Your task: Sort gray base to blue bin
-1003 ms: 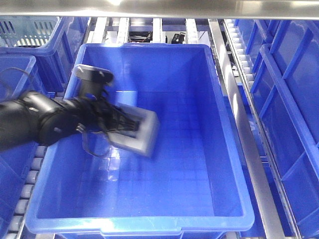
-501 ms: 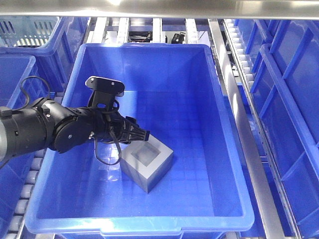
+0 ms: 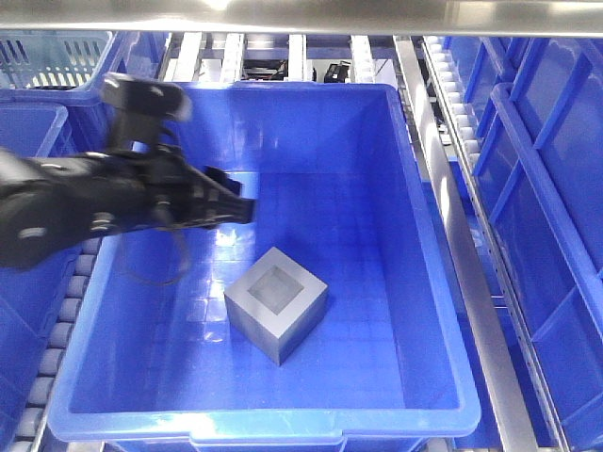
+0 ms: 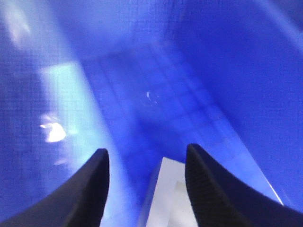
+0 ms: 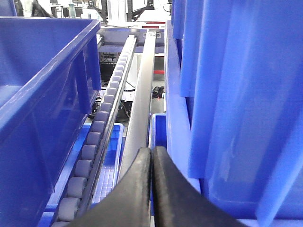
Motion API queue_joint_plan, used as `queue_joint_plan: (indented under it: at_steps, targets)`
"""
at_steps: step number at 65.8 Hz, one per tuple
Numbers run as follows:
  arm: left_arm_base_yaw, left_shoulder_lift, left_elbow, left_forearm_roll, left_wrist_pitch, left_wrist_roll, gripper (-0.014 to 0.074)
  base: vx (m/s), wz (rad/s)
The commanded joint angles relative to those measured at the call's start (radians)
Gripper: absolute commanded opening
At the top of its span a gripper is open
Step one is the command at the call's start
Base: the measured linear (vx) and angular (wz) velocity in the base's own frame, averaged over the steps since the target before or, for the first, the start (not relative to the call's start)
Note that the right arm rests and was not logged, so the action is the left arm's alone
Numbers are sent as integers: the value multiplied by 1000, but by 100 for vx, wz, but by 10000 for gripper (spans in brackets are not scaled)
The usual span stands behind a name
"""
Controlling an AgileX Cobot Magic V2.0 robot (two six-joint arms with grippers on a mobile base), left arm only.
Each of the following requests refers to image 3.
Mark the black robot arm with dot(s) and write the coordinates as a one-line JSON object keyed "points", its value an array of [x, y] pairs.
{"points": [[47, 202]]}

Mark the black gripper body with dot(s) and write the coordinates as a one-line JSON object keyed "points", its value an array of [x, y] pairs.
{"points": [[179, 198]]}

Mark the pale slotted plastic basket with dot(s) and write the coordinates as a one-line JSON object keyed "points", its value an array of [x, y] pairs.
{"points": [[101, 52]]}

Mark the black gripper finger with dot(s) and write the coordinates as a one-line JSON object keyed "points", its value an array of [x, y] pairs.
{"points": [[226, 182], [235, 209]]}

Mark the steel roller flow rack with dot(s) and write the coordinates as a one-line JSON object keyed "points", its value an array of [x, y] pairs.
{"points": [[301, 14]]}

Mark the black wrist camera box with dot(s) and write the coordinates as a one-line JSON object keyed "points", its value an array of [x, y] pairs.
{"points": [[141, 99]]}

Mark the grey block with square hole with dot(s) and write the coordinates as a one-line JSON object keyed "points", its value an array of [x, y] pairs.
{"points": [[264, 329]]}

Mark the large blue plastic bin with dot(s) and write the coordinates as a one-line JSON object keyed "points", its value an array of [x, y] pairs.
{"points": [[358, 282]]}

